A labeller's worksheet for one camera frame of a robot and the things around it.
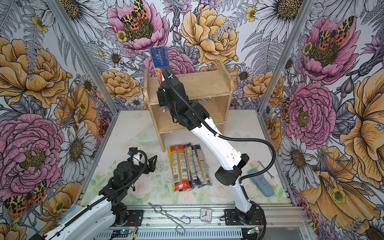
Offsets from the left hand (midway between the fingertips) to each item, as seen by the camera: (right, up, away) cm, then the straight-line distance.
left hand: (149, 159), depth 83 cm
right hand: (+13, +34, -17) cm, 40 cm away
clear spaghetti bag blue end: (+28, -8, +4) cm, 30 cm away
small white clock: (+31, -25, -9) cm, 41 cm away
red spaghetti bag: (+18, -9, -2) cm, 20 cm away
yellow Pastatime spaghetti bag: (+8, +2, +13) cm, 16 cm away
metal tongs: (+18, -30, -11) cm, 37 cm away
